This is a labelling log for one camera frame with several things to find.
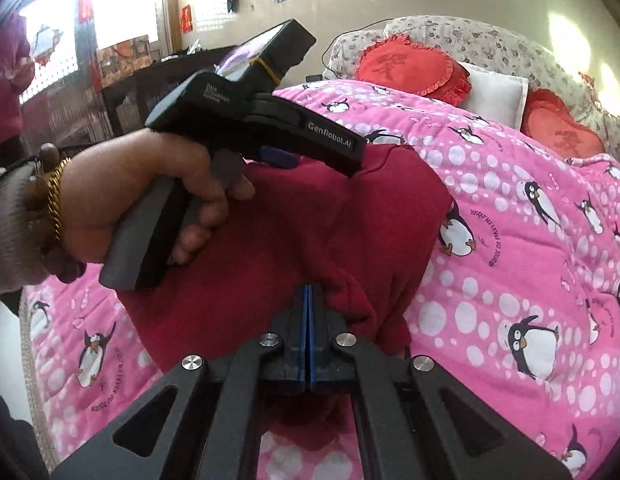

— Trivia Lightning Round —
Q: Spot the dark wooden desk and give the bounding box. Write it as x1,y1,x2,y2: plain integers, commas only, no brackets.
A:
102,45,241,139

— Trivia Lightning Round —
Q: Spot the small red heart pillow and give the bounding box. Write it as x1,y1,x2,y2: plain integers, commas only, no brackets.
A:
522,88,608,162

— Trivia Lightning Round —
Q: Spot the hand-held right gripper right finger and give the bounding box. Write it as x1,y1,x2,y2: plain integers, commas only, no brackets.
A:
309,284,574,480

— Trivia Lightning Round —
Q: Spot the gold bracelet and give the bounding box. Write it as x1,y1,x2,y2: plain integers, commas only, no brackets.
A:
46,157,72,244

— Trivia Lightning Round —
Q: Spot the dark red fleece sweater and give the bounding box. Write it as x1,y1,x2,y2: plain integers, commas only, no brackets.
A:
115,144,453,437

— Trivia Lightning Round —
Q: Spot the large red heart pillow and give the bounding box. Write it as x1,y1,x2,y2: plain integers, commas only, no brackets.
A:
355,35,473,107

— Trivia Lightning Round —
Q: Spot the white pillow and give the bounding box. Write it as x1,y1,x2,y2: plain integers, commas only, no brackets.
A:
457,61,531,129

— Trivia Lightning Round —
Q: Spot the pink penguin print blanket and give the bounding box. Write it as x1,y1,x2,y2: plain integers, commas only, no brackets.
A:
20,77,620,480

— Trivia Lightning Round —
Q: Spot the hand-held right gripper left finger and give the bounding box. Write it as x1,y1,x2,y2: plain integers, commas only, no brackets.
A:
54,284,309,480

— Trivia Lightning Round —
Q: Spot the patterned cardboard box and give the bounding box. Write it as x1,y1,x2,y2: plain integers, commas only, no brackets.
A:
97,34,152,80

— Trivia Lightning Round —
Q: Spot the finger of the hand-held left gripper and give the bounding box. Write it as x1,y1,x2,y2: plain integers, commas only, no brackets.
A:
259,144,297,170

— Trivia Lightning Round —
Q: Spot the person's left forearm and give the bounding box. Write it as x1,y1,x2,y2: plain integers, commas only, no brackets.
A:
0,144,87,302

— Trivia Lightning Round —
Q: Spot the person's left hand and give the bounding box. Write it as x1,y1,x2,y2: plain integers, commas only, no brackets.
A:
59,129,257,283

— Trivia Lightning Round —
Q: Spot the black cable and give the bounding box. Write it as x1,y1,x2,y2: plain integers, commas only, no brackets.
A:
334,17,391,45

